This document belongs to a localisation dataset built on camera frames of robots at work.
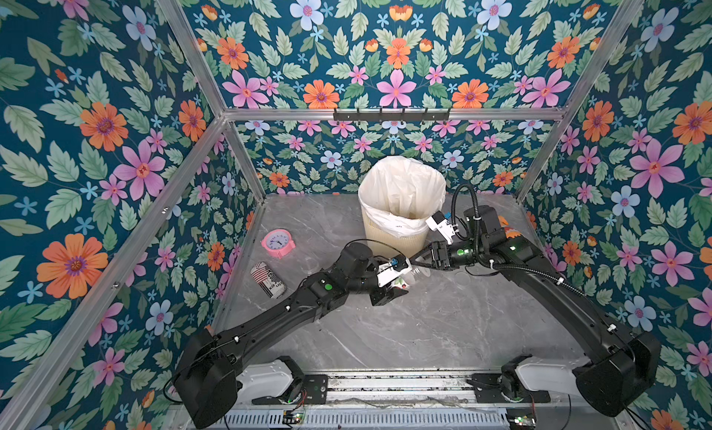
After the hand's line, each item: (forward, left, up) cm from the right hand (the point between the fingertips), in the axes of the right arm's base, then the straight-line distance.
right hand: (422, 255), depth 70 cm
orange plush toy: (+23, -35, -19) cm, 46 cm away
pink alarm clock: (+20, +50, -23) cm, 58 cm away
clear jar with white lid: (-6, +6, -3) cm, 9 cm away
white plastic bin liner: (+31, +5, -8) cm, 32 cm away
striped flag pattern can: (+4, +48, -22) cm, 53 cm away
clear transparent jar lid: (+9, -18, -28) cm, 35 cm away
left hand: (-4, +4, -7) cm, 9 cm away
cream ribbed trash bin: (+9, +3, -9) cm, 14 cm away
